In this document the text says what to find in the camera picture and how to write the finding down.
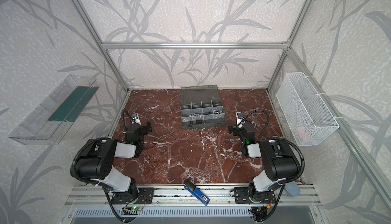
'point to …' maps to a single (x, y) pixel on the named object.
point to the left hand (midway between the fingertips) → (142, 116)
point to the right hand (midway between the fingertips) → (238, 116)
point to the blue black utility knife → (196, 192)
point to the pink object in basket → (302, 133)
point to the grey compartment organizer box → (201, 107)
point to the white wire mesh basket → (307, 115)
